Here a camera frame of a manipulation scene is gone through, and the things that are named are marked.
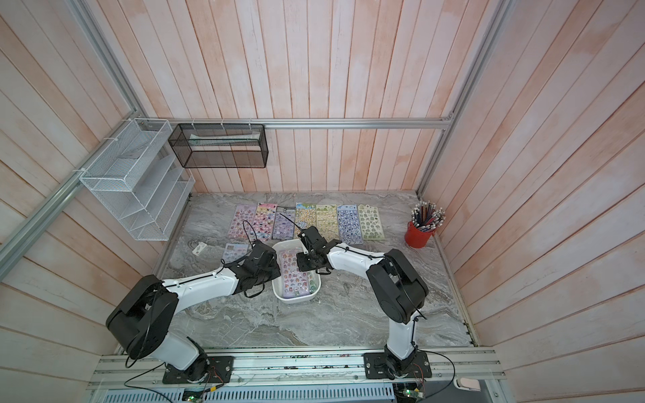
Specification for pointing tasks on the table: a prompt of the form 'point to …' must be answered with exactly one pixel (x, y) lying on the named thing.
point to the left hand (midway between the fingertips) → (277, 271)
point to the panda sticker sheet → (305, 217)
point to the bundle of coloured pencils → (427, 217)
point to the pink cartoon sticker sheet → (264, 221)
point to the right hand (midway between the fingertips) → (302, 262)
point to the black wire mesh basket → (220, 145)
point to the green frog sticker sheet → (370, 221)
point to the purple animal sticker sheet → (295, 283)
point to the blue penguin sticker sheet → (349, 226)
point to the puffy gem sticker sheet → (283, 227)
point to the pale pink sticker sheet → (242, 212)
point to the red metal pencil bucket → (415, 238)
